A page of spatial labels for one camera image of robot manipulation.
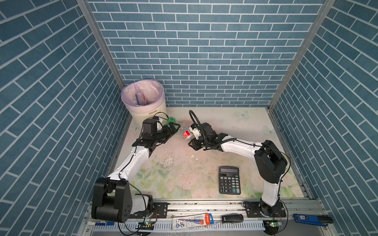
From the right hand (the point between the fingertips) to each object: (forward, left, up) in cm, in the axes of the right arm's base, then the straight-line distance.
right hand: (188, 142), depth 89 cm
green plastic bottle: (+22, +16, -5) cm, 28 cm away
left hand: (+2, +6, +10) cm, 12 cm away
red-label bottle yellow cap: (+2, +1, +5) cm, 6 cm away
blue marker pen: (-43, +36, -9) cm, 57 cm away
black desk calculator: (-18, -25, -9) cm, 32 cm away
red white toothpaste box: (-39, -6, -8) cm, 40 cm away
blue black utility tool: (-33, -70, -11) cm, 78 cm away
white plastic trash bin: (+10, +32, +12) cm, 36 cm away
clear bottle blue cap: (+24, +34, +12) cm, 44 cm away
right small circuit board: (-36, -46, -12) cm, 60 cm away
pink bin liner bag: (+32, +28, +13) cm, 44 cm away
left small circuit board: (-42, +17, -12) cm, 47 cm away
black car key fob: (-36, -25, -6) cm, 44 cm away
